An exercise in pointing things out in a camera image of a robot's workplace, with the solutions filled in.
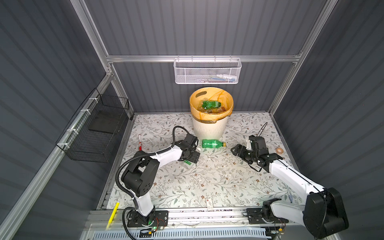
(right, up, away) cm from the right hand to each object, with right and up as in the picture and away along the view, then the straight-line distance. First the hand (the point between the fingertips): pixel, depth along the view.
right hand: (237, 152), depth 86 cm
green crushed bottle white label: (-17, +29, +6) cm, 34 cm away
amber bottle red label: (-8, +27, +10) cm, 30 cm away
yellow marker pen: (-66, -30, -12) cm, 73 cm away
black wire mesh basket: (-76, +11, -12) cm, 78 cm away
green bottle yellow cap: (-13, +4, +10) cm, 17 cm away
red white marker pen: (-63, +3, +15) cm, 65 cm away
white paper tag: (-17, -25, -9) cm, 32 cm away
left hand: (-26, -3, +7) cm, 28 cm away
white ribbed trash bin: (-12, +12, +6) cm, 18 cm away
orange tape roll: (+32, -1, +13) cm, 34 cm away
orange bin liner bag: (-14, +37, +13) cm, 42 cm away
